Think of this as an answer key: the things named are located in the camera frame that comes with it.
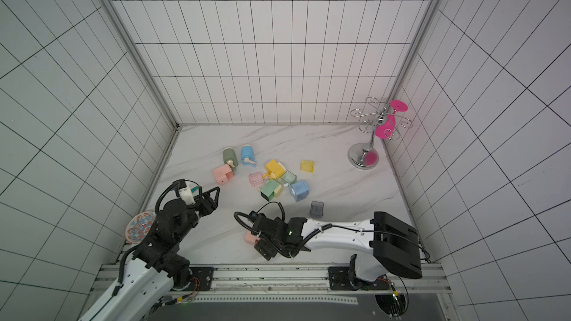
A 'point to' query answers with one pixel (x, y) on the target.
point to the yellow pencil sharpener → (274, 170)
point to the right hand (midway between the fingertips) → (265, 231)
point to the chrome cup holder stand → (363, 155)
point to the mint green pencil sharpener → (271, 189)
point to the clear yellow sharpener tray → (307, 166)
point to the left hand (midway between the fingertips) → (214, 194)
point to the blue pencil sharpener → (299, 190)
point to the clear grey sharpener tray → (317, 209)
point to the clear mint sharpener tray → (288, 177)
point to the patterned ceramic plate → (138, 226)
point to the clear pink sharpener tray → (256, 180)
